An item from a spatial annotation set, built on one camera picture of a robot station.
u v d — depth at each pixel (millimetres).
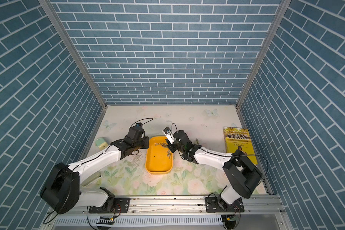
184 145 659
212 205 735
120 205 729
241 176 444
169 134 727
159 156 913
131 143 654
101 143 908
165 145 963
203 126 1083
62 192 413
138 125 781
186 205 754
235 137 987
